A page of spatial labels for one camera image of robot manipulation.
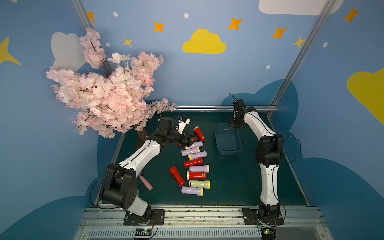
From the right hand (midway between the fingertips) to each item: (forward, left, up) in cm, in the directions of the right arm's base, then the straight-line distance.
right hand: (236, 123), depth 102 cm
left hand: (-19, +28, +10) cm, 36 cm away
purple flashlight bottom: (-45, +24, -7) cm, 51 cm away
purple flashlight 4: (-32, +21, -7) cm, 38 cm away
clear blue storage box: (-8, +5, -8) cm, 13 cm away
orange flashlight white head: (-35, +26, -9) cm, 45 cm away
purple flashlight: (-13, +26, -9) cm, 30 cm away
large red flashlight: (-39, +36, -7) cm, 53 cm away
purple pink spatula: (-44, +52, -8) cm, 68 cm away
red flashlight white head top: (-2, +27, -7) cm, 28 cm away
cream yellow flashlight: (-41, +20, -6) cm, 46 cm away
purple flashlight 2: (-21, +32, -7) cm, 39 cm away
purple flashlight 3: (-22, +24, -7) cm, 34 cm away
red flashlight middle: (-27, +25, -6) cm, 38 cm away
